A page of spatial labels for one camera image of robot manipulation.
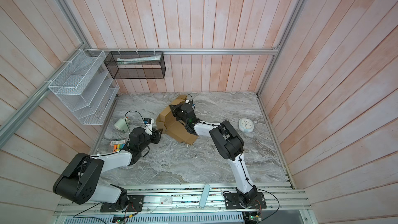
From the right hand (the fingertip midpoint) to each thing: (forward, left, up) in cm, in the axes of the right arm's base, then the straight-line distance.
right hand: (167, 105), depth 93 cm
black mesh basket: (+28, +24, +9) cm, 39 cm away
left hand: (-13, +4, -9) cm, 16 cm away
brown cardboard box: (-11, -2, -3) cm, 12 cm away
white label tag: (-48, -4, -15) cm, 51 cm away
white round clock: (-4, -51, -15) cm, 53 cm away
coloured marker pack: (-19, +30, -15) cm, 38 cm away
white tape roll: (-8, +29, -9) cm, 31 cm away
